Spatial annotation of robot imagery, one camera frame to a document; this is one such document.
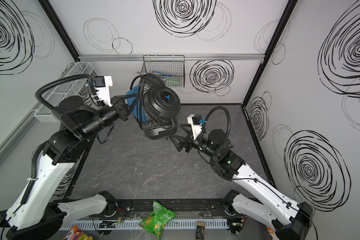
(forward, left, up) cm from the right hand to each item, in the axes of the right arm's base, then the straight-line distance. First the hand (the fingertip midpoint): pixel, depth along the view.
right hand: (173, 130), depth 60 cm
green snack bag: (-28, +8, -30) cm, 42 cm away
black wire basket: (+52, +5, -3) cm, 52 cm away
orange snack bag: (-30, -42, -32) cm, 61 cm away
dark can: (-31, -12, -33) cm, 47 cm away
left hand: (+3, +11, +17) cm, 20 cm away
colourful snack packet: (-33, +43, -32) cm, 63 cm away
